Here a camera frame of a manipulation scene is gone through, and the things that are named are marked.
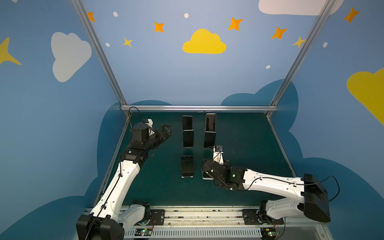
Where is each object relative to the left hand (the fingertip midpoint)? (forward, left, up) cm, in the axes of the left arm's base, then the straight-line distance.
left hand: (171, 131), depth 75 cm
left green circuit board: (-40, +12, -27) cm, 50 cm away
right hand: (-9, -21, -12) cm, 26 cm away
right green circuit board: (-40, -49, -28) cm, 69 cm away
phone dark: (+15, -8, -30) cm, 34 cm away
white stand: (-14, -8, -26) cm, 30 cm away
